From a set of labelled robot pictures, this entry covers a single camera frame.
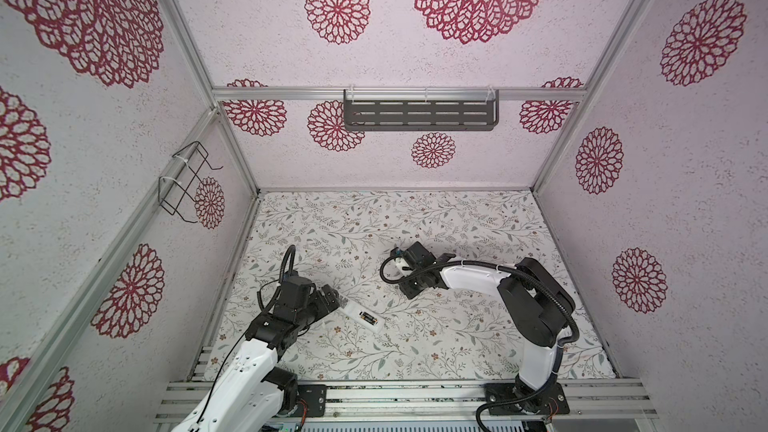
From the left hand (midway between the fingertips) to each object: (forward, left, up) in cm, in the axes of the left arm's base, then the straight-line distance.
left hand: (327, 305), depth 83 cm
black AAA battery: (-2, -12, -5) cm, 13 cm away
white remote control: (0, -7, -5) cm, 9 cm away
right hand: (+10, -22, -6) cm, 25 cm away
